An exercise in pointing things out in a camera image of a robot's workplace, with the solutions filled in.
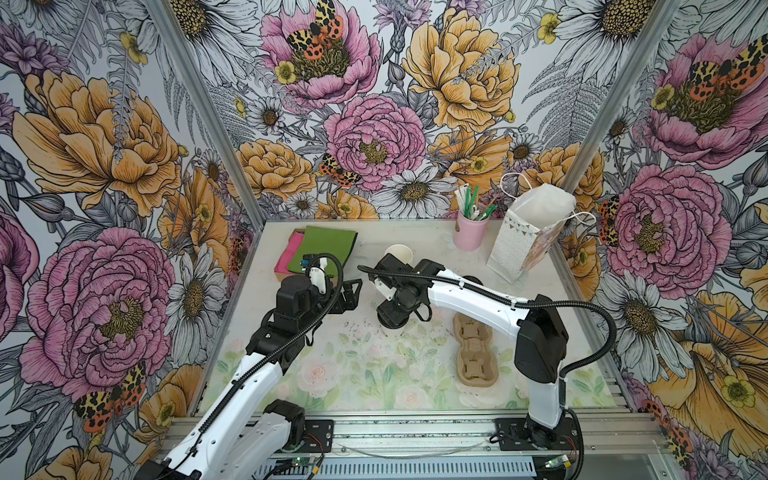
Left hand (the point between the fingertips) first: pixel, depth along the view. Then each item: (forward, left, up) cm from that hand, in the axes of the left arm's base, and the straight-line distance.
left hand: (347, 292), depth 78 cm
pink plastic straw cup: (+32, -40, -14) cm, 53 cm away
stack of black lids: (+15, -39, -18) cm, 45 cm away
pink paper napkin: (+29, +24, -17) cm, 41 cm away
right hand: (-3, -13, -10) cm, 17 cm away
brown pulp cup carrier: (-12, -35, -18) cm, 41 cm away
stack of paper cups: (+20, -15, -9) cm, 26 cm away
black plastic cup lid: (-8, -11, -3) cm, 13 cm away
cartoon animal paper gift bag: (+17, -51, +5) cm, 54 cm away
